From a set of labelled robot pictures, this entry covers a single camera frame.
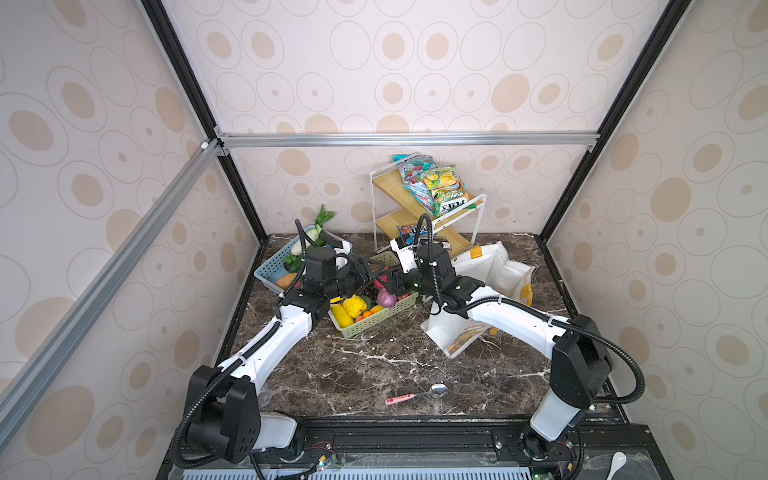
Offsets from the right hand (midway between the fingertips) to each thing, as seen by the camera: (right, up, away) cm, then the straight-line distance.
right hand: (382, 272), depth 80 cm
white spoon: (+57, -45, -9) cm, 73 cm away
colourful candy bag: (+9, +31, +9) cm, 34 cm away
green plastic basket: (-4, -15, +10) cm, 19 cm away
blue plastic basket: (-39, +1, +23) cm, 46 cm away
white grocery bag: (+34, +2, +15) cm, 38 cm away
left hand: (+2, +2, -5) cm, 5 cm away
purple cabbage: (+1, -8, +5) cm, 9 cm away
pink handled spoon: (+15, -32, 0) cm, 35 cm away
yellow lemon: (-9, -10, +11) cm, 18 cm away
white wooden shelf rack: (+3, +19, +5) cm, 19 cm away
